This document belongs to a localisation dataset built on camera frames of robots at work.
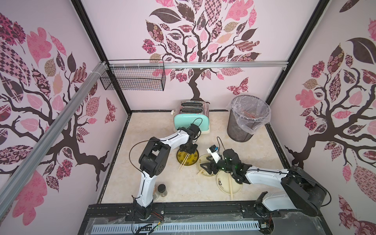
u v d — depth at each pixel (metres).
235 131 0.95
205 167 0.77
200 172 0.85
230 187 0.79
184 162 0.90
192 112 1.00
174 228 0.70
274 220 0.72
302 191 0.43
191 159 0.92
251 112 0.98
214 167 0.74
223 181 0.84
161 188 0.73
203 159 0.92
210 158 0.83
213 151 0.74
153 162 0.53
